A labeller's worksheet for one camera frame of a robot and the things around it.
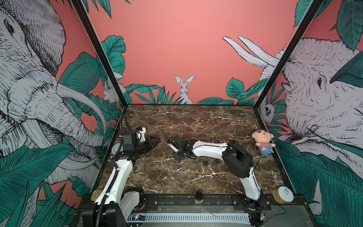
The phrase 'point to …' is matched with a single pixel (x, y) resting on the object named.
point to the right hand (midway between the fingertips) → (175, 153)
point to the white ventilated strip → (194, 218)
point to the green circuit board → (137, 216)
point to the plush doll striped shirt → (263, 137)
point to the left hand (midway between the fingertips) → (159, 138)
